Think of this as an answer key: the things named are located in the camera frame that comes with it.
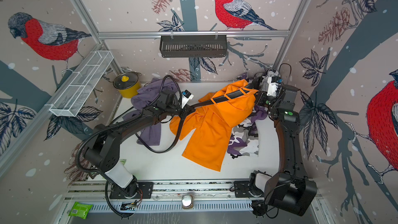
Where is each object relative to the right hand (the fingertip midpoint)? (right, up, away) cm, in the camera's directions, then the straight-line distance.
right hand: (258, 90), depth 77 cm
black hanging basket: (-37, +30, +28) cm, 55 cm away
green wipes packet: (-84, -55, -8) cm, 100 cm away
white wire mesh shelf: (-91, -5, -5) cm, 91 cm away
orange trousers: (-23, -22, +19) cm, 37 cm away
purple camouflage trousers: (-4, -28, +13) cm, 31 cm away
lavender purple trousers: (-66, -2, +24) cm, 70 cm away
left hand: (-33, -10, +9) cm, 36 cm away
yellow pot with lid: (-82, +5, +31) cm, 88 cm away
